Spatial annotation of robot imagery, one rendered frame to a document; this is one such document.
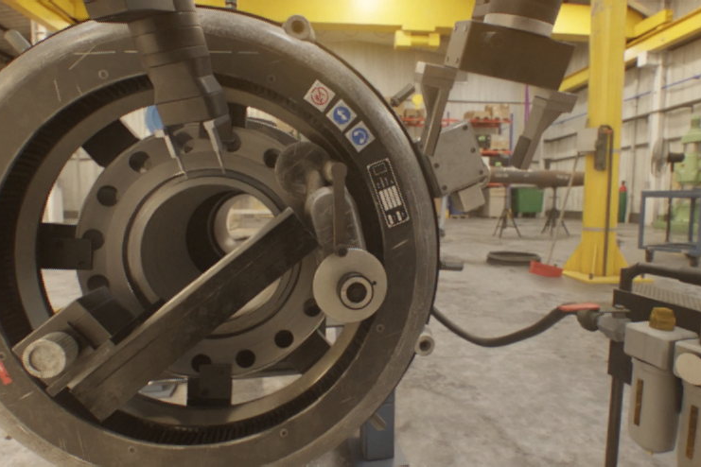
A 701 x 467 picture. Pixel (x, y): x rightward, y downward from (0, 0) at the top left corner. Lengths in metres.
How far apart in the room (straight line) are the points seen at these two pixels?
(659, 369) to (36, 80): 1.06
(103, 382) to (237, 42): 0.50
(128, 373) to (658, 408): 0.88
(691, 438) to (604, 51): 3.63
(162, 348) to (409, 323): 0.36
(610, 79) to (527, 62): 3.63
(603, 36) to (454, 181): 3.66
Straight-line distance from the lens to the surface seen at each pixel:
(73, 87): 0.62
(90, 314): 0.54
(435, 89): 0.47
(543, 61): 0.50
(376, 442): 1.11
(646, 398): 0.90
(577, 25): 14.60
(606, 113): 4.04
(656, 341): 0.85
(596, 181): 3.97
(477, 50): 0.46
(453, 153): 0.64
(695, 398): 0.84
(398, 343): 0.61
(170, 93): 0.49
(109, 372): 0.61
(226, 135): 0.67
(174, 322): 0.56
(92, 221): 0.73
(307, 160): 0.59
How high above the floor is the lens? 0.69
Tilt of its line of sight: 5 degrees down
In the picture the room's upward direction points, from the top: straight up
